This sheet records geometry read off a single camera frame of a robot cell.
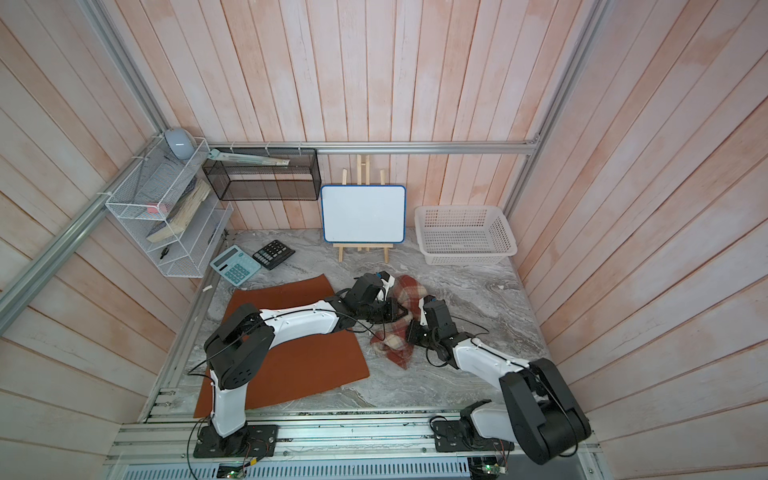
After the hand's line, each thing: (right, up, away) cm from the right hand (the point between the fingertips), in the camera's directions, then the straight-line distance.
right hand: (404, 327), depth 91 cm
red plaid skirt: (-4, -1, -11) cm, 12 cm away
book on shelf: (-62, +35, -11) cm, 72 cm away
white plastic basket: (+27, +31, +28) cm, 49 cm away
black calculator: (-48, +23, +20) cm, 57 cm away
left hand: (0, +4, -4) cm, 6 cm away
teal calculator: (-60, +19, +17) cm, 65 cm away
